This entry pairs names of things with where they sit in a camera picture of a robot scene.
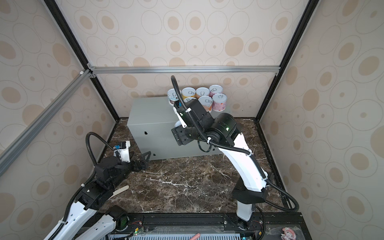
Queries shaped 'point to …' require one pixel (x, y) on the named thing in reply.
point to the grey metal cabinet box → (149, 134)
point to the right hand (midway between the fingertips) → (182, 130)
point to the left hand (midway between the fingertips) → (146, 151)
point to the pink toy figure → (288, 234)
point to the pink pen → (196, 236)
